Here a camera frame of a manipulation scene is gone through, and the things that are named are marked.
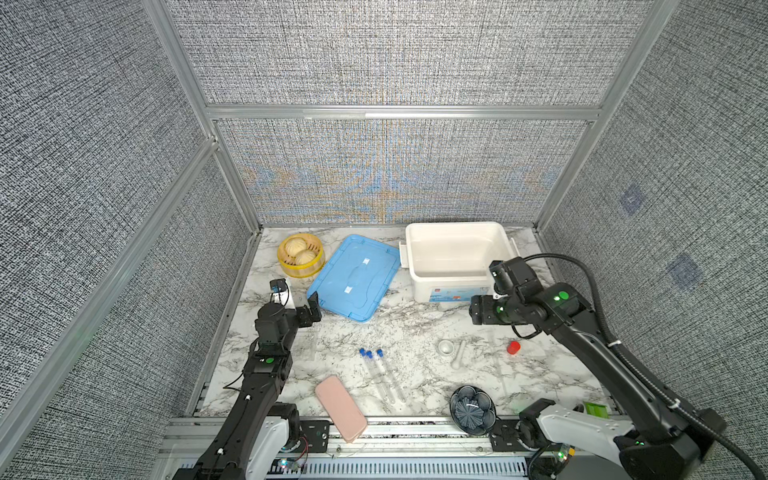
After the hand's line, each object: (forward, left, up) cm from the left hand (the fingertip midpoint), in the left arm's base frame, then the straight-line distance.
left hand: (301, 295), depth 83 cm
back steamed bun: (+27, +7, -8) cm, 29 cm away
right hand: (-9, -48, +5) cm, 49 cm away
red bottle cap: (-13, -60, -12) cm, 63 cm away
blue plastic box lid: (+17, -14, -15) cm, 27 cm away
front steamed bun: (+21, +3, -9) cm, 23 cm away
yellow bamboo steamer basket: (+20, +9, -11) cm, 25 cm away
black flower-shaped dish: (-29, -45, -13) cm, 55 cm away
